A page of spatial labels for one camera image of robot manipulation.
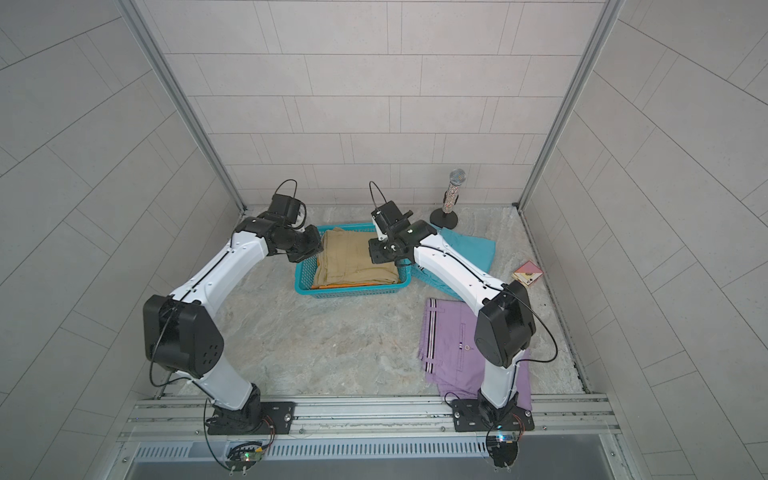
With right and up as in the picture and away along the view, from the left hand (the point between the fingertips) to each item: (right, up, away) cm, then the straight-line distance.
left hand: (330, 243), depth 86 cm
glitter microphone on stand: (+37, +9, +25) cm, 46 cm away
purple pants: (+34, -30, -7) cm, 46 cm away
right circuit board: (+44, -47, -18) cm, 67 cm away
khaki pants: (+3, -5, +7) cm, 9 cm away
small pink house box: (+62, -10, +10) cm, 64 cm away
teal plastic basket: (-8, -9, +2) cm, 12 cm away
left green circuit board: (-14, -46, -21) cm, 53 cm away
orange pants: (+5, -13, +2) cm, 14 cm away
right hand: (+13, -3, -2) cm, 14 cm away
